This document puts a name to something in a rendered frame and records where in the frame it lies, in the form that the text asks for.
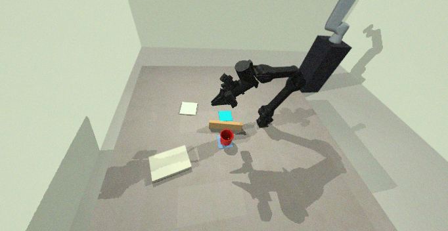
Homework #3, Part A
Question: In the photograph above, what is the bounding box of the red translucent cup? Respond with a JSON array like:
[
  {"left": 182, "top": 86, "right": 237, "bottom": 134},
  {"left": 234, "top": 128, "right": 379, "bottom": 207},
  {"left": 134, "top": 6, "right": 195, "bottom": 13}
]
[{"left": 220, "top": 129, "right": 234, "bottom": 146}]

